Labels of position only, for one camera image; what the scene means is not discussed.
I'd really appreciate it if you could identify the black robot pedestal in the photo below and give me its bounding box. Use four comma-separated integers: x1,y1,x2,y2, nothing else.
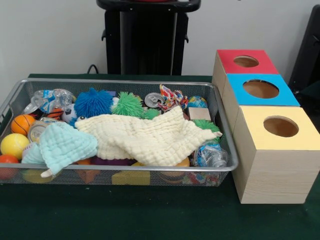
96,0,202,76

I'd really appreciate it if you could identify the colourful knotted rope toy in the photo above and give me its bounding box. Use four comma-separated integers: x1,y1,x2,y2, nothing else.
158,84,189,112

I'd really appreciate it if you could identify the globe print ball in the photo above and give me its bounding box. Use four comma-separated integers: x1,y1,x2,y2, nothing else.
187,95,208,110

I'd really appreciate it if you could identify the green spiky rubber ball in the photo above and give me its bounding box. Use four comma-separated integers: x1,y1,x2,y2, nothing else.
111,91,145,118

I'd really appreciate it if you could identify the light blue waffle cloth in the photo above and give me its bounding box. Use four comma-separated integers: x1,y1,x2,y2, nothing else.
21,121,99,178

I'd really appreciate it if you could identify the red foam ball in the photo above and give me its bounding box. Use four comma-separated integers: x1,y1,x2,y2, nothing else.
0,154,20,180

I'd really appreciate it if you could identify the orange basketball toy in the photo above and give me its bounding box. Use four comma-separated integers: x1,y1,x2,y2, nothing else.
10,114,36,136

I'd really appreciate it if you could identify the dark green side table cloth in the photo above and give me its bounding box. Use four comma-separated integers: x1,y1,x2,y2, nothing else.
298,79,320,101

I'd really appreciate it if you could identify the plain wooden cube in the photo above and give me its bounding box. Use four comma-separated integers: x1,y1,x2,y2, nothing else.
187,106,212,122

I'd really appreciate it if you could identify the black pedestal cable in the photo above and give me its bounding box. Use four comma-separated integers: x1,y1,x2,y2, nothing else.
87,64,101,75

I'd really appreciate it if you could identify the black upright panel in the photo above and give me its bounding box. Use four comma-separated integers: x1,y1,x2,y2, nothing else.
287,4,320,96

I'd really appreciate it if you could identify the cream waffle cloth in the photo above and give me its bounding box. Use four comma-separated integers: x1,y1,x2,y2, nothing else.
74,105,223,168

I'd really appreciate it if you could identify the yellow foam ball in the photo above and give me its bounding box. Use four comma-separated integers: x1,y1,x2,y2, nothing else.
0,133,30,161

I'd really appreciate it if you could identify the wooden box with three holes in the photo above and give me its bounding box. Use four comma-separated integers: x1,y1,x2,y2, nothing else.
211,49,320,205

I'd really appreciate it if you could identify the silver mesh bin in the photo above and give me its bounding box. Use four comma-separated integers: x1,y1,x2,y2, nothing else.
0,77,240,187

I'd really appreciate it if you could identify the blue spiky rubber ball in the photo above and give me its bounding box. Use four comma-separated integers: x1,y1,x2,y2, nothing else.
73,87,114,120

